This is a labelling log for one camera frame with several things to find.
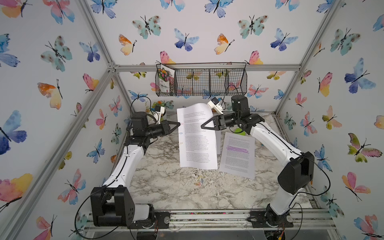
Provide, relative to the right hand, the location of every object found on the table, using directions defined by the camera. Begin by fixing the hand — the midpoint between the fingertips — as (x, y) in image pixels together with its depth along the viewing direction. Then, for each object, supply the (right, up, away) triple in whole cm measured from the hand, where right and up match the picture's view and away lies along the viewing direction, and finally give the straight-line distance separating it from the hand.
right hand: (204, 127), depth 66 cm
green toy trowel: (+16, -2, 0) cm, 16 cm away
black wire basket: (+3, +32, +32) cm, 45 cm away
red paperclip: (-2, -32, +20) cm, 38 cm away
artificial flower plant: (-26, +18, +53) cm, 61 cm away
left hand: (-12, +2, +8) cm, 14 cm away
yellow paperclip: (-11, -8, +9) cm, 16 cm away
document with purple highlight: (+23, -18, +32) cm, 43 cm away
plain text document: (-3, -8, +3) cm, 9 cm away
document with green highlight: (+11, -5, +39) cm, 41 cm away
